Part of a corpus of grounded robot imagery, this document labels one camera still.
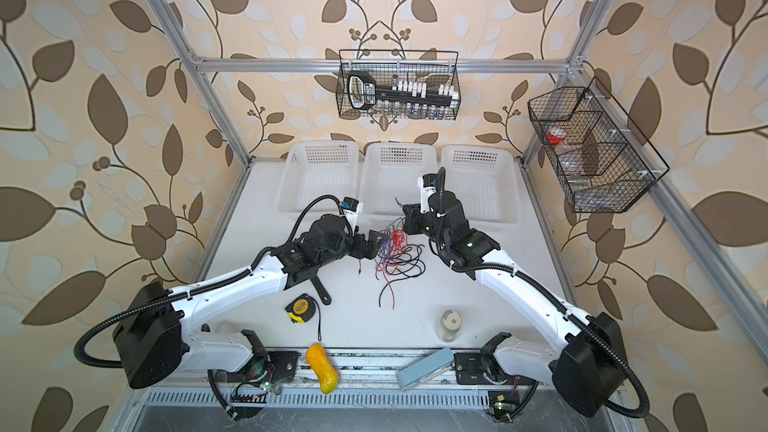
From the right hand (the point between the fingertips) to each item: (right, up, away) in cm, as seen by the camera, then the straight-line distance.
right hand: (405, 209), depth 77 cm
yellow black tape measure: (-28, -28, +4) cm, 40 cm away
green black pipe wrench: (-25, -24, +10) cm, 36 cm away
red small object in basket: (+42, +19, +6) cm, 46 cm away
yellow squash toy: (-20, -38, -6) cm, 43 cm away
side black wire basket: (+55, +13, +6) cm, 57 cm away
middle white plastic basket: (-5, +10, +40) cm, 41 cm away
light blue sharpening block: (+5, -38, -6) cm, 39 cm away
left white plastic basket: (-36, +13, +43) cm, 57 cm away
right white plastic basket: (+32, +9, +38) cm, 50 cm away
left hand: (-8, -6, +2) cm, 10 cm away
